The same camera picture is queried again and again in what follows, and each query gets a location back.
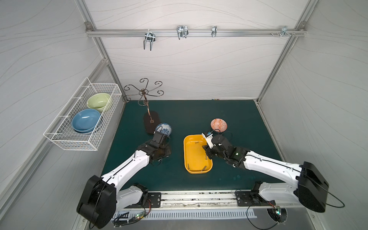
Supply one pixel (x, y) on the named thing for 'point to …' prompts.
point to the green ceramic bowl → (98, 101)
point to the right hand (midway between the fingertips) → (205, 143)
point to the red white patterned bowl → (218, 124)
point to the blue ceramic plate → (85, 120)
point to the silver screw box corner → (203, 168)
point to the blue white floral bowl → (164, 128)
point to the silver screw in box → (188, 166)
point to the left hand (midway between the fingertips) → (169, 151)
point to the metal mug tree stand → (151, 119)
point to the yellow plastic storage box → (196, 161)
